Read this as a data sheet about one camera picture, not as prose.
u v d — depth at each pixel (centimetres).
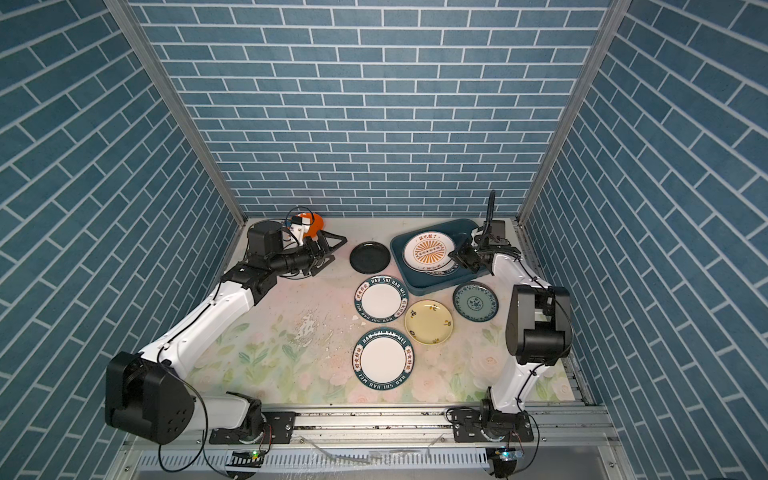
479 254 73
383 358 85
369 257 107
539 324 49
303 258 69
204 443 72
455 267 104
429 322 95
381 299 97
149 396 40
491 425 67
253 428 66
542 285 52
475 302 97
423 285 94
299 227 74
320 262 69
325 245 69
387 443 72
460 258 85
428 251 99
